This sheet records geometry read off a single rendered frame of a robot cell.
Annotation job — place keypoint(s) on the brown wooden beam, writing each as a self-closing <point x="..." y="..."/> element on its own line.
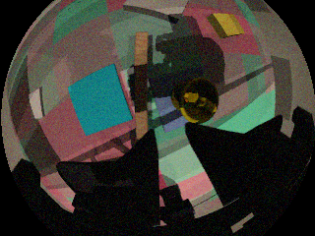
<point x="141" y="73"/>

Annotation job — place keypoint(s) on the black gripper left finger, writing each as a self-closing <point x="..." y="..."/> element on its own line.
<point x="133" y="176"/>

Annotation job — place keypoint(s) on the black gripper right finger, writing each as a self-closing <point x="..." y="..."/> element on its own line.
<point x="227" y="157"/>

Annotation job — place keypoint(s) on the yellow rectangular block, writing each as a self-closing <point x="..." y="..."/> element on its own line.
<point x="225" y="25"/>

